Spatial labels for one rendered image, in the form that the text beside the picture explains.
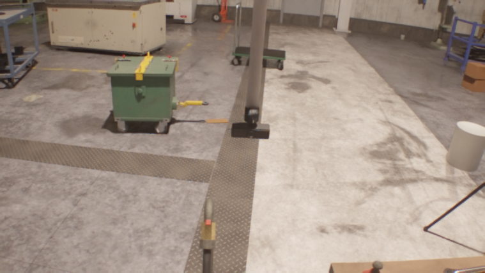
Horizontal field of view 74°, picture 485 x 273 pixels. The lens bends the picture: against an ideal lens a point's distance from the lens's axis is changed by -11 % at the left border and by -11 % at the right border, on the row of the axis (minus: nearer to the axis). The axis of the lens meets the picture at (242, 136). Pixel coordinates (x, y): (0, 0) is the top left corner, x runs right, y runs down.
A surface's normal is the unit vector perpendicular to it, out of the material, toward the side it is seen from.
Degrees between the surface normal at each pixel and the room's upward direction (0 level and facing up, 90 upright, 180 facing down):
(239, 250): 0
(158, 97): 90
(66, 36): 90
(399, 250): 0
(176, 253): 0
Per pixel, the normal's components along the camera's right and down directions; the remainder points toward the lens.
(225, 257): 0.06, -0.90
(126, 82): 0.10, 0.45
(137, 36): -0.25, 0.41
